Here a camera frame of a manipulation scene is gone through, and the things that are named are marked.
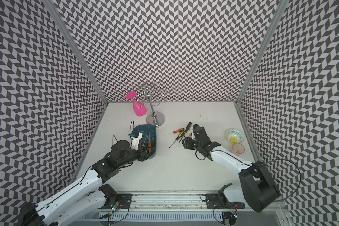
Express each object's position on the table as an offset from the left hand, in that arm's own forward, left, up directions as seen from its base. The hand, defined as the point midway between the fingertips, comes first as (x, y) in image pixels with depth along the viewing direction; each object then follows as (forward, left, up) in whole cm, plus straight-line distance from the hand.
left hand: (151, 150), depth 76 cm
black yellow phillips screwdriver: (+16, -16, -13) cm, 26 cm away
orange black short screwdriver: (+19, -24, -15) cm, 34 cm away
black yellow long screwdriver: (+25, -23, -12) cm, 37 cm away
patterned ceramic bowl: (+16, -54, -13) cm, 58 cm away
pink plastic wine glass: (+28, +11, +4) cm, 30 cm away
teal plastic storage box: (+16, +5, -13) cm, 22 cm away
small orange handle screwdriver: (+22, -17, -13) cm, 31 cm away
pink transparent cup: (+6, -53, -13) cm, 55 cm away
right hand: (+8, -20, -8) cm, 23 cm away
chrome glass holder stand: (+29, 0, +16) cm, 33 cm away
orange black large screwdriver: (+10, +4, -13) cm, 17 cm away
